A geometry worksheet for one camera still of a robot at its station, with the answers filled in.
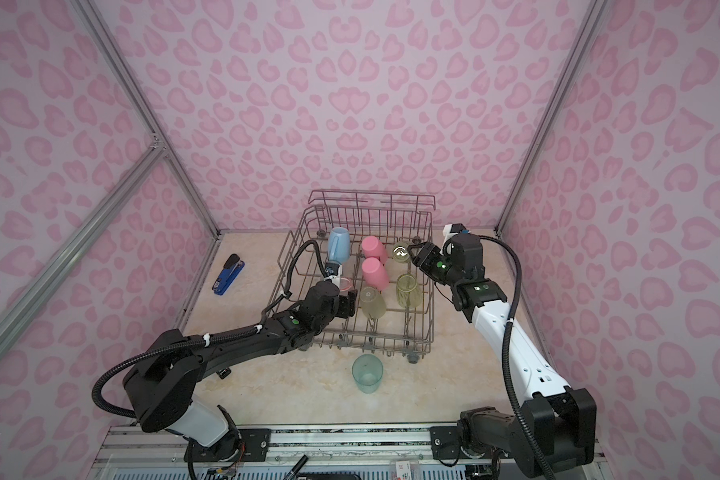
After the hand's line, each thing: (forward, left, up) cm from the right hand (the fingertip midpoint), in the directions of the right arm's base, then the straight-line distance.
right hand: (413, 248), depth 77 cm
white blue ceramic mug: (+14, +22, -15) cm, 30 cm away
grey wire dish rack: (+28, +5, -16) cm, 33 cm away
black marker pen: (-45, +27, -27) cm, 59 cm away
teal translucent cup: (-23, +12, -25) cm, 36 cm away
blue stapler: (+12, +62, -27) cm, 68 cm away
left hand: (-3, +17, -13) cm, 22 cm away
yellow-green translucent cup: (+12, +2, -16) cm, 20 cm away
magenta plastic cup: (+3, +10, -15) cm, 18 cm away
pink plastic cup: (+14, +11, -15) cm, 23 cm away
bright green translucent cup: (+1, 0, -22) cm, 22 cm away
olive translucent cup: (-7, +11, -16) cm, 21 cm away
